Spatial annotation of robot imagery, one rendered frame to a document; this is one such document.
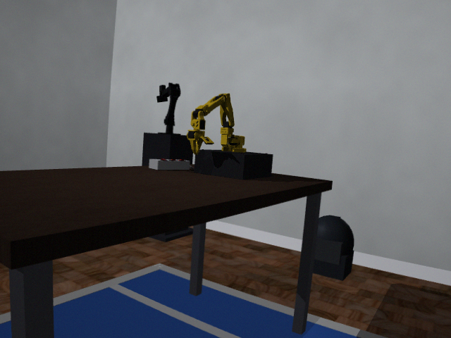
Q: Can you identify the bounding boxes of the white power strip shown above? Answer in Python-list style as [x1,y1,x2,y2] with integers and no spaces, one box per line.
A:
[149,158,194,170]

